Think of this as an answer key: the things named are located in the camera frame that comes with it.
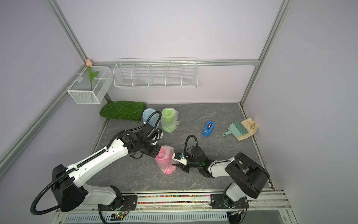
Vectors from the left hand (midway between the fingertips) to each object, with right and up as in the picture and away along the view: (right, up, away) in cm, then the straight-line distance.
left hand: (157, 152), depth 76 cm
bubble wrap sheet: (-5, +17, +26) cm, 31 cm away
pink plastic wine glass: (+4, -2, -4) cm, 7 cm away
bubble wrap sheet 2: (+5, +18, +15) cm, 24 cm away
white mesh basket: (-45, +35, +3) cm, 57 cm away
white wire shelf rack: (-3, +52, +25) cm, 58 cm away
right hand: (+9, -6, +8) cm, 13 cm away
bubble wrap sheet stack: (+4, -2, -4) cm, 6 cm away
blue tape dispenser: (+33, +11, +25) cm, 43 cm away
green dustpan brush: (+55, +11, +26) cm, 62 cm away
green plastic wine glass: (+5, +19, +14) cm, 24 cm away
